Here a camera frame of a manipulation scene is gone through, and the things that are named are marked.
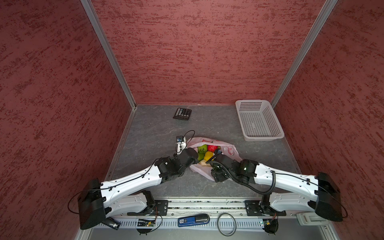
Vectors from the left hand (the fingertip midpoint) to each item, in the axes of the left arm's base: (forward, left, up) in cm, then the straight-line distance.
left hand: (190, 154), depth 78 cm
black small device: (-30, +36, -12) cm, 49 cm away
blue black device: (-29, -5, -9) cm, 30 cm away
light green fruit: (+7, -6, -9) cm, 13 cm away
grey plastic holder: (-27, -57, -10) cm, 64 cm away
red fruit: (+8, -13, -9) cm, 18 cm away
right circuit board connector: (-30, -40, -15) cm, 53 cm away
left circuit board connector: (-31, +22, -18) cm, 42 cm away
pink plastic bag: (-9, -7, 0) cm, 12 cm away
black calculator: (+40, +8, -12) cm, 42 cm away
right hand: (-9, -15, -6) cm, 18 cm away
